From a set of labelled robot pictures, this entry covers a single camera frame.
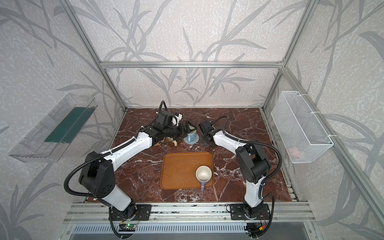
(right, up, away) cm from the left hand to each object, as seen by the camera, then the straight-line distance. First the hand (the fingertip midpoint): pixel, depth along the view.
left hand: (195, 127), depth 81 cm
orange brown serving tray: (-10, -26, +8) cm, 29 cm away
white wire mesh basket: (+46, -2, -19) cm, 50 cm away
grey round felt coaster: (-7, -9, +18) cm, 21 cm away
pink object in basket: (+49, -11, -9) cm, 51 cm away
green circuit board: (-32, -48, -9) cm, 59 cm away
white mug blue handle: (-2, -6, +11) cm, 13 cm away
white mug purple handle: (+5, -27, +4) cm, 28 cm away
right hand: (+8, -7, +16) cm, 19 cm away
